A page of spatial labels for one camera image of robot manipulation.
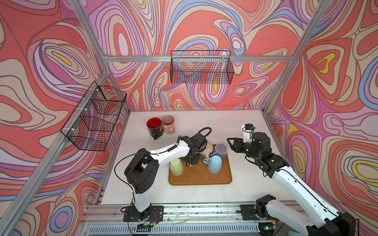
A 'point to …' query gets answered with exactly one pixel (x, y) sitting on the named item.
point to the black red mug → (154, 125)
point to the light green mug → (176, 167)
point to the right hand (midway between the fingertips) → (231, 143)
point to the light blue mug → (214, 164)
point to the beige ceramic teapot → (209, 149)
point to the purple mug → (221, 149)
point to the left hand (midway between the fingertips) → (194, 161)
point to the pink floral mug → (168, 123)
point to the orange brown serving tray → (198, 174)
